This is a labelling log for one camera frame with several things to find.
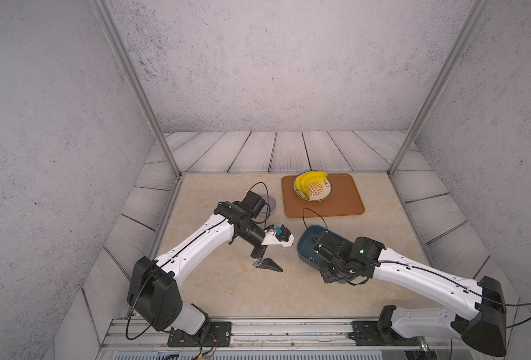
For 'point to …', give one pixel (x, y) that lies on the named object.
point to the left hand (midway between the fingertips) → (287, 253)
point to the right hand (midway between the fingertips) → (327, 273)
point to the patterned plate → (318, 190)
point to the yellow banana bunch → (304, 178)
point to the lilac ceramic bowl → (269, 205)
